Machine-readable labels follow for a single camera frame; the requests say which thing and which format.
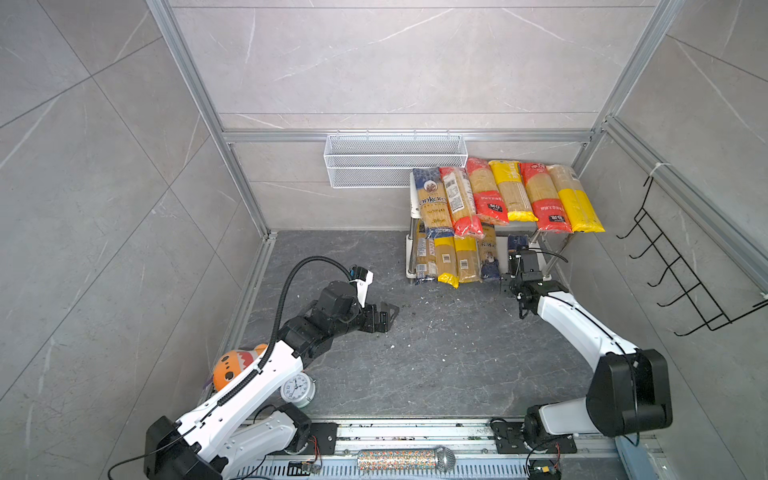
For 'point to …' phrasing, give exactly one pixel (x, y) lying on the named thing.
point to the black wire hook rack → (697, 295)
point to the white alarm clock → (298, 390)
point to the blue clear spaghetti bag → (490, 268)
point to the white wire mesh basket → (387, 160)
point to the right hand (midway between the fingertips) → (515, 277)
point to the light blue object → (637, 459)
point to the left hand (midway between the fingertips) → (385, 302)
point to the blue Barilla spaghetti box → (515, 242)
